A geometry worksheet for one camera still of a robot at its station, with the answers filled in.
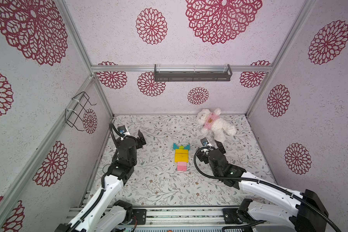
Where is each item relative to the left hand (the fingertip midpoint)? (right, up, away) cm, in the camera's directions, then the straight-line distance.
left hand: (132, 134), depth 77 cm
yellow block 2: (+28, -15, +19) cm, 37 cm away
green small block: (+27, -10, +21) cm, 36 cm away
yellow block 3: (+28, -18, +17) cm, 37 cm away
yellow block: (+28, -13, +20) cm, 37 cm away
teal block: (+32, -10, +22) cm, 40 cm away
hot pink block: (+27, -22, +13) cm, 37 cm away
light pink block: (+27, -20, +15) cm, 37 cm away
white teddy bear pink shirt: (+50, +7, +29) cm, 58 cm away
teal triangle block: (+23, -10, +23) cm, 34 cm away
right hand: (+41, -5, +1) cm, 41 cm away
